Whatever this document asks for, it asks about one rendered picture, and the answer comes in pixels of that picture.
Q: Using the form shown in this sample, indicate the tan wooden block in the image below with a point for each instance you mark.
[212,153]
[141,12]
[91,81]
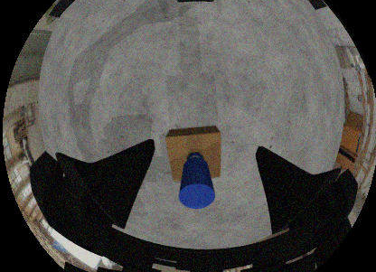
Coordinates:
[185,141]

